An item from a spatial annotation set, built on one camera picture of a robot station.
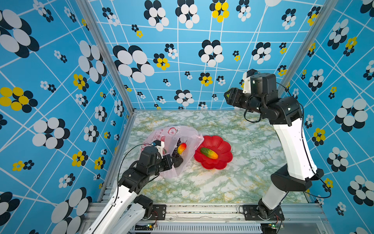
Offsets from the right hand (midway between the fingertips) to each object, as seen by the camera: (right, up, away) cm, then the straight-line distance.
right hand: (230, 95), depth 63 cm
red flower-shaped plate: (+1, -27, +36) cm, 45 cm away
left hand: (-25, -30, +10) cm, 40 cm away
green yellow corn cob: (-6, -31, +28) cm, 42 cm away
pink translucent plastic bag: (-31, -20, +28) cm, 46 cm away
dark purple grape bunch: (-28, -32, +29) cm, 51 cm away
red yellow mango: (-24, -28, +31) cm, 48 cm away
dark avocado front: (-25, -35, +24) cm, 50 cm away
